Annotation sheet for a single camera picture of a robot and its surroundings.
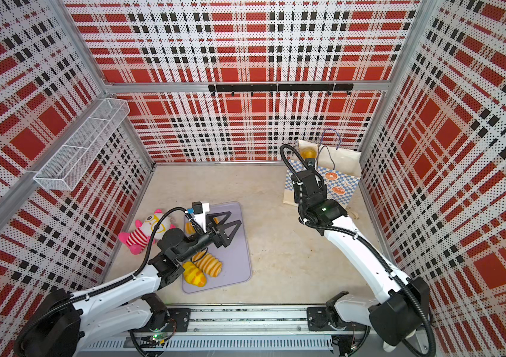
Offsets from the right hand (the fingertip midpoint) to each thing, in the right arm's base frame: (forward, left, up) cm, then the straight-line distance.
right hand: (313, 184), depth 76 cm
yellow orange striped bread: (-23, +43, -24) cm, 54 cm away
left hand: (-12, +26, -4) cm, 29 cm away
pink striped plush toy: (-9, +68, -22) cm, 72 cm away
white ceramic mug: (-44, -20, -23) cm, 54 cm away
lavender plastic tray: (-15, +30, -29) cm, 44 cm away
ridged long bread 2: (-19, +39, -23) cm, 49 cm away
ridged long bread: (-17, +39, +1) cm, 42 cm away
